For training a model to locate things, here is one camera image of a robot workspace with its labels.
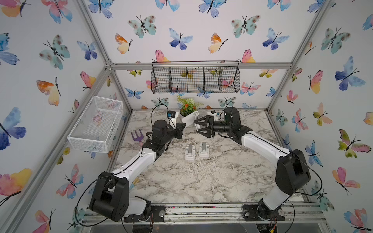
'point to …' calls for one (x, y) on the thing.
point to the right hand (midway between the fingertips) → (197, 125)
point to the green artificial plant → (188, 105)
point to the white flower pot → (189, 120)
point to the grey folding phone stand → (204, 150)
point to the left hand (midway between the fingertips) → (184, 122)
